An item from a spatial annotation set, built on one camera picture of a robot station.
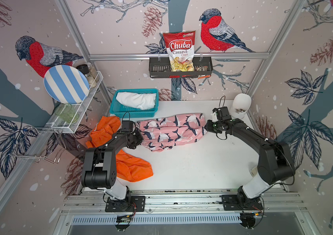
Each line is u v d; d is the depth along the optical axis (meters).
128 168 0.82
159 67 0.95
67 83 0.73
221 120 0.72
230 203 0.73
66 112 0.68
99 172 0.45
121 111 1.15
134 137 0.85
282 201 0.75
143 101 1.14
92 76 0.85
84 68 0.80
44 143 0.59
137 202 0.73
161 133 0.96
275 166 0.45
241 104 1.04
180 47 0.80
